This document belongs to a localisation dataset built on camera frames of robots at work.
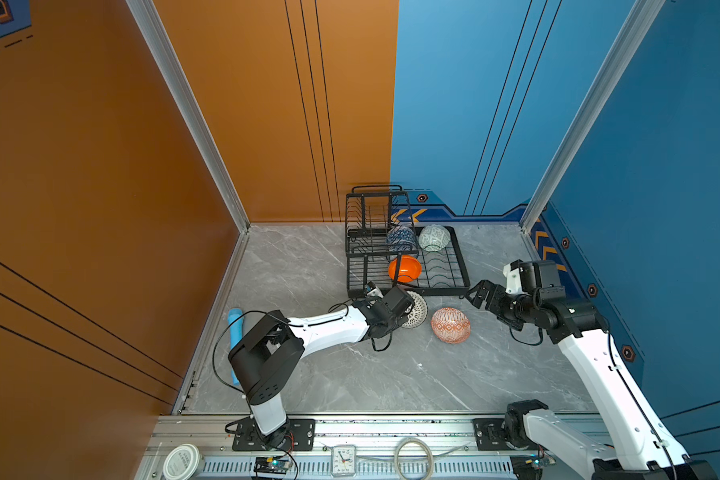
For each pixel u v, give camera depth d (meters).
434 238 1.12
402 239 1.11
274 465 0.71
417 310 0.89
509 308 0.61
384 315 0.67
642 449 0.37
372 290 0.81
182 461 0.65
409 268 1.00
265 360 0.47
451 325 0.92
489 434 0.72
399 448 0.71
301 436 0.74
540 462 0.70
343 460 0.69
